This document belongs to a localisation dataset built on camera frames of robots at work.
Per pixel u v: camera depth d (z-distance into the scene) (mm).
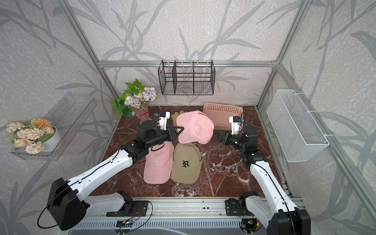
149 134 565
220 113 1148
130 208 701
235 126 687
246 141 580
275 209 402
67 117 748
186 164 825
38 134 517
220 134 686
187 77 1050
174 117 741
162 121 666
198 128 771
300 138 589
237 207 735
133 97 840
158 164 821
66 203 377
